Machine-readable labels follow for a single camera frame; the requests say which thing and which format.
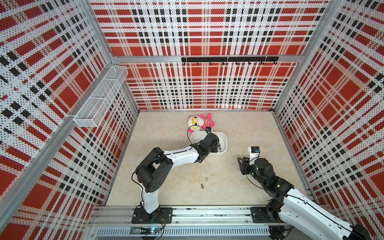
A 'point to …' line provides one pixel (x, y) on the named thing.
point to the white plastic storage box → (196, 136)
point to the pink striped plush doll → (197, 123)
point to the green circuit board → (150, 230)
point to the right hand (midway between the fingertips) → (242, 158)
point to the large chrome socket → (219, 146)
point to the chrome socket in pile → (202, 186)
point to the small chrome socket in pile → (206, 179)
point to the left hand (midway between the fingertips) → (215, 142)
